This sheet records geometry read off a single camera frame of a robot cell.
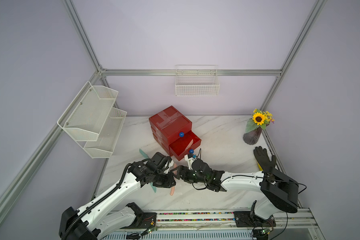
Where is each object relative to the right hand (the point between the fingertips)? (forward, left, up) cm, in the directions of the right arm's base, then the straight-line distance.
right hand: (174, 175), depth 79 cm
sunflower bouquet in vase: (+26, -49, +15) cm, 58 cm away
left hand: (-6, 0, +2) cm, 7 cm away
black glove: (+14, -57, -10) cm, 60 cm away
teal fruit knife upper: (+19, +22, -9) cm, 30 cm away
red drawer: (+20, -6, -1) cm, 21 cm away
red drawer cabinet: (+20, 0, +12) cm, 24 cm away
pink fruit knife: (+20, -9, -2) cm, 22 cm away
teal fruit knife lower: (-4, +12, -10) cm, 16 cm away
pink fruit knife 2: (-7, 0, +2) cm, 8 cm away
